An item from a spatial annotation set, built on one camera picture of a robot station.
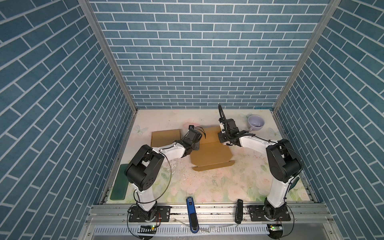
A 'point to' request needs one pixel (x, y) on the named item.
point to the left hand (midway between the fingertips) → (195, 142)
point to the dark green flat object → (120, 187)
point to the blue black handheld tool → (192, 216)
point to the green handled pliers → (294, 183)
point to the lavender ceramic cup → (255, 122)
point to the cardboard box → (160, 137)
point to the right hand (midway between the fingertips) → (220, 132)
